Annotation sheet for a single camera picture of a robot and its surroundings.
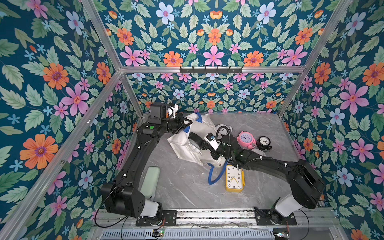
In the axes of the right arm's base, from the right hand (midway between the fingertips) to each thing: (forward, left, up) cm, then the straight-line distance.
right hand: (210, 141), depth 85 cm
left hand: (0, +8, +18) cm, 20 cm away
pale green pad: (-20, +33, -12) cm, 41 cm away
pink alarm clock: (+12, -25, -13) cm, 30 cm away
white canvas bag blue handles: (0, +5, +16) cm, 16 cm away
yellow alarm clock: (-16, -14, -14) cm, 26 cm away
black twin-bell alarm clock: (+8, -35, -13) cm, 38 cm away
